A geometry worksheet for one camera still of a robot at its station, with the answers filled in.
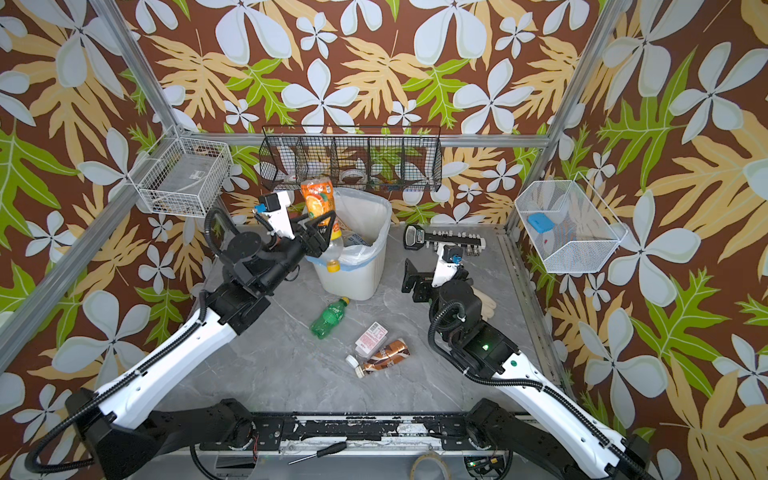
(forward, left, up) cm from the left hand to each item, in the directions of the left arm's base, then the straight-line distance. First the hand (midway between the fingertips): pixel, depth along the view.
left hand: (325, 210), depth 61 cm
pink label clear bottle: (-13, -8, -40) cm, 43 cm away
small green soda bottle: (-2, +4, -43) cm, 43 cm away
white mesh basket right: (+12, -66, -17) cm, 69 cm away
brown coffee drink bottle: (-16, -14, -39) cm, 45 cm away
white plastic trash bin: (+4, -5, -35) cm, 35 cm away
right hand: (-4, -21, -11) cm, 25 cm away
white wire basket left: (+26, +46, -10) cm, 54 cm away
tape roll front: (-39, -24, -44) cm, 64 cm away
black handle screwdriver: (-38, 0, -44) cm, 58 cm away
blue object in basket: (+16, -59, -18) cm, 64 cm away
